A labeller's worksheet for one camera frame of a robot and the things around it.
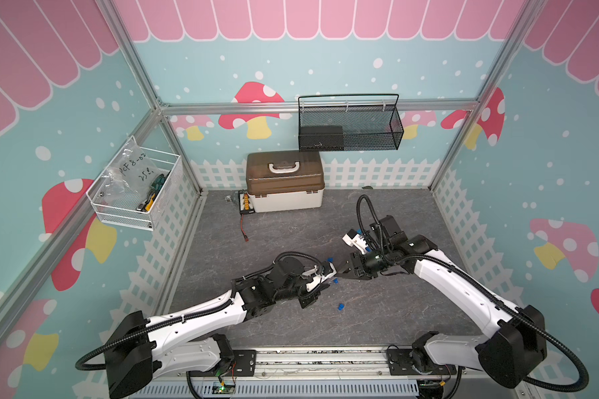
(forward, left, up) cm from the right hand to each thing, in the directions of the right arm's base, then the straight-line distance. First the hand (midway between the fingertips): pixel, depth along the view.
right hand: (340, 274), depth 72 cm
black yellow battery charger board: (+44, +38, -16) cm, 60 cm away
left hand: (-1, +5, -4) cm, 7 cm away
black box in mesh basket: (+53, +4, +11) cm, 54 cm away
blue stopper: (+15, +1, -19) cm, 24 cm away
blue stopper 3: (-3, -1, -19) cm, 19 cm away
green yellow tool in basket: (+20, +55, +16) cm, 61 cm away
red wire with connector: (+34, +39, -19) cm, 55 cm away
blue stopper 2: (+6, 0, -18) cm, 19 cm away
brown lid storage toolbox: (+41, +21, 0) cm, 46 cm away
